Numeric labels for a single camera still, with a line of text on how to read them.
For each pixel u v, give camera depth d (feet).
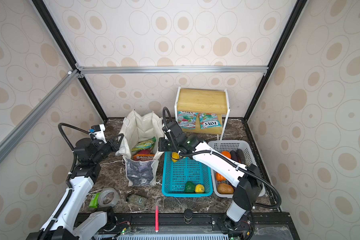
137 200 2.55
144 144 3.02
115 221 2.39
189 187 2.60
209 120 3.10
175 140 1.84
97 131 2.14
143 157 2.83
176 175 2.94
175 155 3.07
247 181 1.37
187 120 3.07
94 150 1.95
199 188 2.60
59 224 1.31
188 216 2.20
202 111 2.60
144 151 3.03
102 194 2.62
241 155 3.02
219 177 2.73
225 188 2.61
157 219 2.43
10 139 1.81
